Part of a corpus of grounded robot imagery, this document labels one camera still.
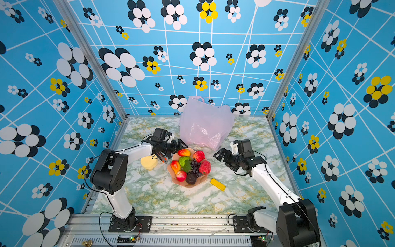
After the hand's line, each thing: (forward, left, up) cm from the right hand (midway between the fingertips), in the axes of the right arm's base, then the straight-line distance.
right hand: (220, 159), depth 83 cm
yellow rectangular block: (-9, +1, -12) cm, 15 cm away
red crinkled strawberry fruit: (-4, +8, -2) cm, 10 cm away
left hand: (+9, +21, -4) cm, 23 cm away
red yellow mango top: (+6, +21, -4) cm, 22 cm away
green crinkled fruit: (+2, +22, -4) cm, 22 cm away
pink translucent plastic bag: (+23, +9, +2) cm, 24 cm away
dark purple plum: (-9, +16, -4) cm, 19 cm away
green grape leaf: (-4, +18, -3) cm, 19 cm away
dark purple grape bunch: (-1, +14, -5) cm, 15 cm away
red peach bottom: (-8, +21, -5) cm, 23 cm away
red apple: (+3, +12, -2) cm, 12 cm away
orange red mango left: (-2, +25, -5) cm, 26 cm away
